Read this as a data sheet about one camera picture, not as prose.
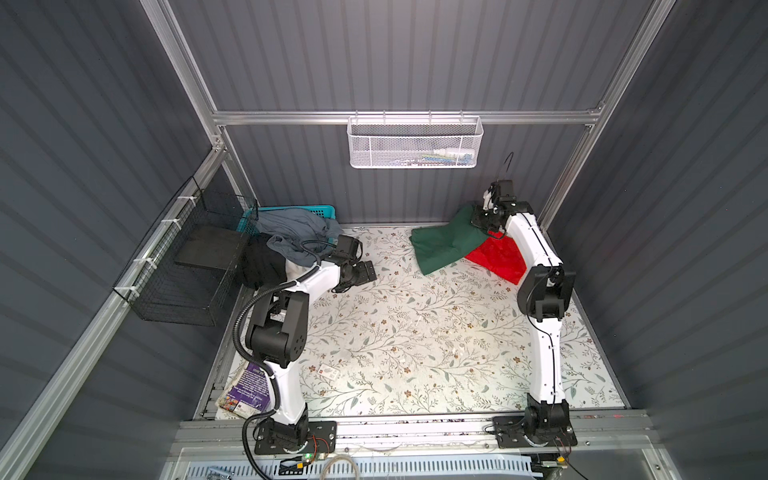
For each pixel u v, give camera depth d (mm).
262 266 939
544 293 630
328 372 827
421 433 756
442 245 1141
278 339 517
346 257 786
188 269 728
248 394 787
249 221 1022
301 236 1092
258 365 519
